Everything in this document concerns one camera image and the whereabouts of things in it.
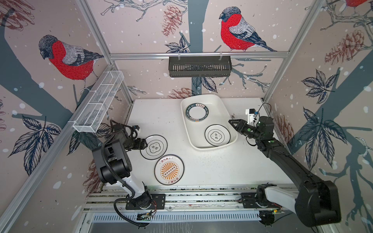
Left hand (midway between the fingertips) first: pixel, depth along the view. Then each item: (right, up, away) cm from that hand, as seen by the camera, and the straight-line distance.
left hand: (138, 144), depth 92 cm
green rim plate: (+39, +21, +19) cm, 49 cm away
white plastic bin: (+46, +14, +15) cm, 50 cm away
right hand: (+55, +15, -13) cm, 59 cm away
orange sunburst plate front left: (+21, -13, -8) cm, 26 cm away
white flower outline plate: (+12, -2, +2) cm, 12 cm away
